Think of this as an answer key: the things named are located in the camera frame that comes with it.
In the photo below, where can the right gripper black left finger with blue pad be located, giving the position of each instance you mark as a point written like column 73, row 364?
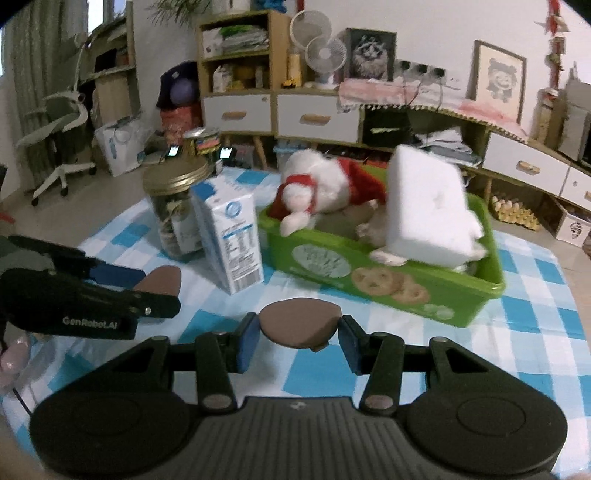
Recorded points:
column 217, row 354

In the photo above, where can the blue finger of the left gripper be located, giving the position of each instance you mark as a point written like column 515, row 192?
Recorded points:
column 116, row 276

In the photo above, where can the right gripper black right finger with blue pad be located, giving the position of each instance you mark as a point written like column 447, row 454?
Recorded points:
column 379, row 355

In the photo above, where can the brown round cushion pad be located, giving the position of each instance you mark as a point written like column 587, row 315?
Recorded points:
column 300, row 323

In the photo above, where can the white foam sponge block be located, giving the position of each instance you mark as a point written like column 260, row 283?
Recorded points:
column 419, row 182

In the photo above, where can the white plush with santa hat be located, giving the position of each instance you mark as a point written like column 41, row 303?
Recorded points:
column 313, row 184

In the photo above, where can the white bunny plush doll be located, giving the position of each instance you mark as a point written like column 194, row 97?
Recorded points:
column 383, row 239

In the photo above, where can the person left hand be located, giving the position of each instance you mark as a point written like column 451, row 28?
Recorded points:
column 14, row 360

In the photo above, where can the green plastic storage bin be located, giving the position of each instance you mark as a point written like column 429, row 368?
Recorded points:
column 434, row 292

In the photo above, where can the glass jar gold lid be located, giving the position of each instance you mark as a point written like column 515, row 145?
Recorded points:
column 168, row 185

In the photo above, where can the blue white milk carton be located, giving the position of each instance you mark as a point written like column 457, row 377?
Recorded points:
column 227, row 224

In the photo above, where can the white office chair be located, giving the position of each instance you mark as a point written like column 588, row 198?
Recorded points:
column 63, row 108

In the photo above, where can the blue white checkered cloth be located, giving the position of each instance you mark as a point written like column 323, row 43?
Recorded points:
column 312, row 373

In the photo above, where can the red tin can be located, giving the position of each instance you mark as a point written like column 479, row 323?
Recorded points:
column 202, row 141

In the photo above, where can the egg carton tray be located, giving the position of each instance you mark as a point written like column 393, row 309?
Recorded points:
column 513, row 211

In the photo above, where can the white cardboard box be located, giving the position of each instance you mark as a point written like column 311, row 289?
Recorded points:
column 573, row 226

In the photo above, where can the wooden TV cabinet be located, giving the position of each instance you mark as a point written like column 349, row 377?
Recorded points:
column 317, row 117

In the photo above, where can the wooden shelf unit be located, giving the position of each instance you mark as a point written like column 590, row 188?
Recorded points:
column 242, row 63

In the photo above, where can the pink table runner cloth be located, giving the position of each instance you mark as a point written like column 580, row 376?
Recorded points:
column 374, row 94

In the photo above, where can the black microwave oven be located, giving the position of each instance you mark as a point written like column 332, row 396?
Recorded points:
column 574, row 141

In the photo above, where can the framed cartoon girl picture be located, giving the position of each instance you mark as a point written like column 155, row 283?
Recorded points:
column 498, row 79

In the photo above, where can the framed cat picture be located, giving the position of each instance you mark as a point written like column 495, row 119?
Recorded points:
column 371, row 54

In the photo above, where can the white desk fan front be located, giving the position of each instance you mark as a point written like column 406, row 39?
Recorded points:
column 325, row 56

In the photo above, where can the white desk fan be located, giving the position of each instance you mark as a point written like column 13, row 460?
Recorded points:
column 325, row 56
column 308, row 25

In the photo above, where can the white desk fan rear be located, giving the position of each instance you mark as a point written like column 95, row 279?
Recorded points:
column 308, row 25

